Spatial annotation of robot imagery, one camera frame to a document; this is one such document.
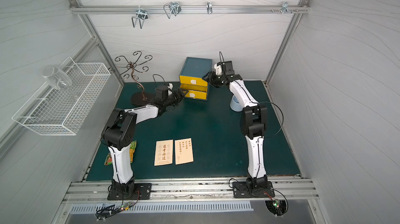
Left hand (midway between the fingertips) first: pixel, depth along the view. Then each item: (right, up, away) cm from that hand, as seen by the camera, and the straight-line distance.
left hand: (188, 93), depth 96 cm
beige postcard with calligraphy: (-13, -34, -10) cm, 37 cm away
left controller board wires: (-34, -53, -28) cm, 69 cm away
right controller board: (+45, -54, -24) cm, 74 cm away
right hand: (+11, +10, -1) cm, 15 cm away
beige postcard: (-2, -33, -10) cm, 34 cm away
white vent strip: (-9, -53, -26) cm, 60 cm away
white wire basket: (-53, -8, -29) cm, 61 cm away
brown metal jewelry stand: (-37, -3, +13) cm, 39 cm away
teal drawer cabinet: (+5, +18, +6) cm, 19 cm away
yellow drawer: (+3, +4, +10) cm, 11 cm away
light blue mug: (+31, -7, +5) cm, 32 cm away
